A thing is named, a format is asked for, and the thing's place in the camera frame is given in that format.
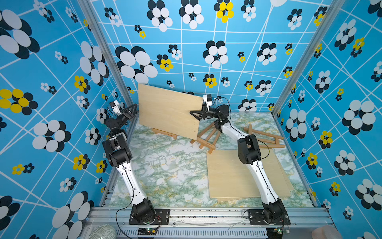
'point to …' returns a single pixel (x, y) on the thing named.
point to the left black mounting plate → (162, 218)
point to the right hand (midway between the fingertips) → (193, 107)
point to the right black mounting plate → (256, 217)
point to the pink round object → (326, 232)
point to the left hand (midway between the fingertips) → (137, 105)
